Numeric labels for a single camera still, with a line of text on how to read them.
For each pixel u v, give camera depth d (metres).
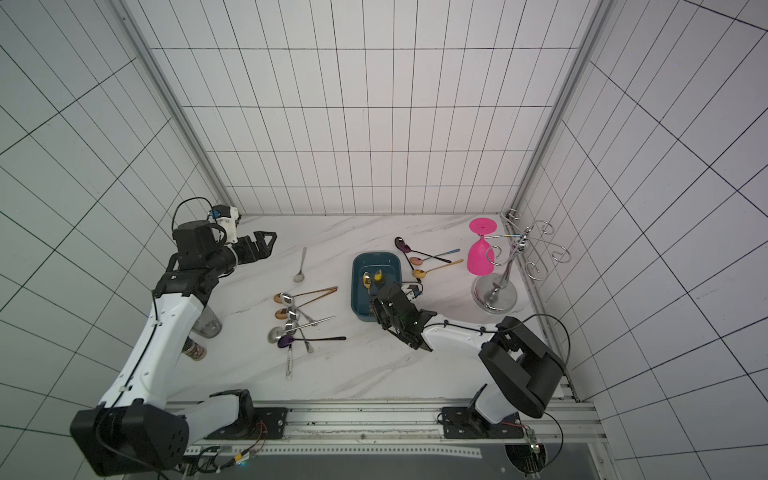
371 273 1.00
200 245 0.56
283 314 0.90
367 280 0.98
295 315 0.90
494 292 0.95
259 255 0.68
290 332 0.88
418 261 1.06
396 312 0.66
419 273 1.01
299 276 1.01
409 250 1.10
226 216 0.66
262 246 0.68
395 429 0.73
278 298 0.94
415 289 0.83
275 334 0.88
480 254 0.86
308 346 0.86
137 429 0.38
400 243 1.10
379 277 1.00
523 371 0.43
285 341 0.87
